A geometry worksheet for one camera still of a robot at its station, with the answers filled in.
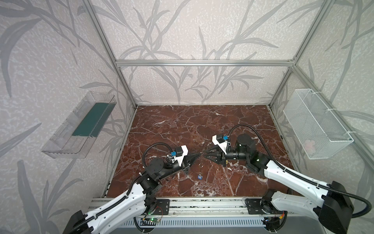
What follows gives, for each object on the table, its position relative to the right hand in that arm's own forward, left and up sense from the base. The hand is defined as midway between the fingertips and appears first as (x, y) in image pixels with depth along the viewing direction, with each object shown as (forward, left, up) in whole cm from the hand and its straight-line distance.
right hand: (206, 149), depth 69 cm
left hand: (-3, +2, +3) cm, 5 cm away
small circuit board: (-27, +28, -25) cm, 46 cm away
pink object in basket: (+4, -53, -4) cm, 54 cm away
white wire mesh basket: (+2, -49, +10) cm, 50 cm away
